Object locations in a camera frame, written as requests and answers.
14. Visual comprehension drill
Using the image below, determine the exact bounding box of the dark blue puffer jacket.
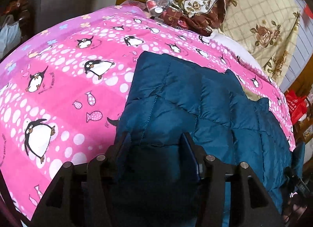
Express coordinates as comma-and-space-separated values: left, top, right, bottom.
115, 52, 303, 226

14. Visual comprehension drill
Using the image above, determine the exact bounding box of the red gift bag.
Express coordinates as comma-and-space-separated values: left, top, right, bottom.
285, 90, 308, 125

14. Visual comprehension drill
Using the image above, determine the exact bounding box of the pink penguin bed quilt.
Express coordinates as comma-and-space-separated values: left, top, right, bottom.
1, 6, 295, 217

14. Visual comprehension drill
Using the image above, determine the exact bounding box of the white pillow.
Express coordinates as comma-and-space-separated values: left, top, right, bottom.
209, 30, 262, 71

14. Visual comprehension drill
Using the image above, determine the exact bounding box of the white plastic bag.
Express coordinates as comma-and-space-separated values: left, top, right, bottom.
0, 14, 21, 59

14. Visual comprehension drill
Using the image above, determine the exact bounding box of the cream floral quilt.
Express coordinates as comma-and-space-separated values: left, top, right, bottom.
172, 0, 302, 87

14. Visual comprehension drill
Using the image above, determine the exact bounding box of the brown floral patterned blanket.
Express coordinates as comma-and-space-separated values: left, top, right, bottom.
161, 0, 231, 36

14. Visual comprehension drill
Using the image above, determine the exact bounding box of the clear plastic clutter pile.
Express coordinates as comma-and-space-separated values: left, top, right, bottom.
132, 0, 172, 17

